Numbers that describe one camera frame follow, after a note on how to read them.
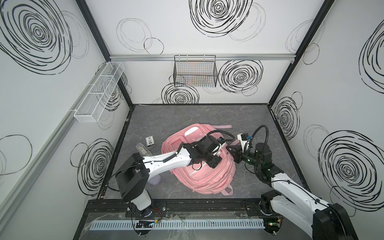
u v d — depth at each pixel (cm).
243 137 71
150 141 99
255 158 66
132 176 43
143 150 93
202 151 62
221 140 70
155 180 79
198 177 76
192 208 75
